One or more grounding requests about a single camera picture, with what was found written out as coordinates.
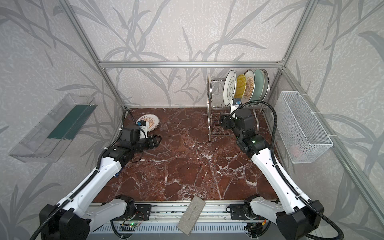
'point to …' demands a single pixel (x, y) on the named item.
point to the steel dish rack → (214, 112)
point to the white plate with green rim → (229, 87)
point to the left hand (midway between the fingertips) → (161, 134)
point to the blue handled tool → (117, 174)
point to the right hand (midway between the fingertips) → (228, 107)
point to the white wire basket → (301, 136)
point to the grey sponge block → (191, 215)
